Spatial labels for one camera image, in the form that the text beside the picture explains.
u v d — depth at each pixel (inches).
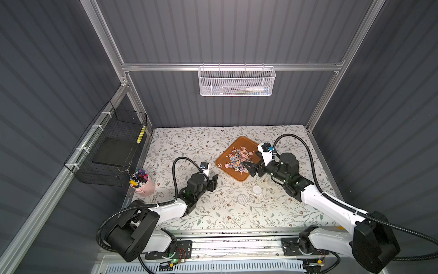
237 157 40.4
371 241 16.1
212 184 30.8
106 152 28.0
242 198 34.3
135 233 16.8
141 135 32.5
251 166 27.9
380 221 16.5
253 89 35.7
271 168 27.1
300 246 27.0
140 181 32.1
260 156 27.0
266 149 26.2
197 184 26.2
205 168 29.8
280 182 26.8
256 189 36.0
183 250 28.4
